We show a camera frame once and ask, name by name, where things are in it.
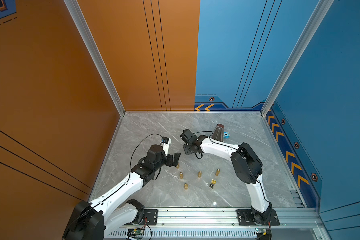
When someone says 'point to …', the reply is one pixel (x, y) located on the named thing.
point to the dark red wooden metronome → (218, 133)
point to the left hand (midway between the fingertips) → (173, 149)
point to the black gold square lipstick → (213, 182)
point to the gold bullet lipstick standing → (186, 186)
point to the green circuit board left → (135, 231)
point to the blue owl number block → (226, 135)
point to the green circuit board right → (263, 233)
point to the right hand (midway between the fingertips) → (188, 147)
